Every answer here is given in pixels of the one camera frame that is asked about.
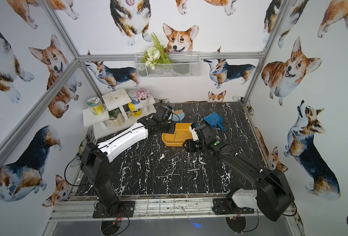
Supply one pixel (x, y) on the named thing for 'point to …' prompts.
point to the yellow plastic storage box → (182, 132)
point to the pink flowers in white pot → (142, 95)
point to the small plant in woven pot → (116, 119)
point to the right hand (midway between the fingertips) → (190, 139)
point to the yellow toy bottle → (135, 113)
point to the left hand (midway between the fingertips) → (173, 122)
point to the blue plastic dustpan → (214, 119)
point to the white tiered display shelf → (122, 109)
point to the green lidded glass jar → (96, 105)
